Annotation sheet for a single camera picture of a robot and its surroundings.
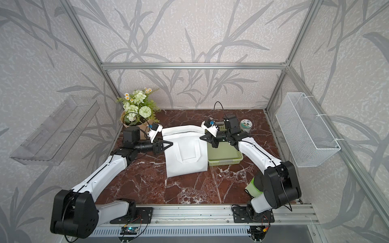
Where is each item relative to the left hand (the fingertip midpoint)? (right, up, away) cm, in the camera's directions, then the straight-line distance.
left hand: (170, 144), depth 76 cm
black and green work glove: (+45, -26, +5) cm, 52 cm away
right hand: (+16, +4, +5) cm, 17 cm away
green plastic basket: (+31, -10, +19) cm, 37 cm away
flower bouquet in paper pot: (-18, +18, +5) cm, 25 cm away
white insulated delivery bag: (+9, -6, +2) cm, 11 cm away
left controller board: (-19, -41, -5) cm, 45 cm away
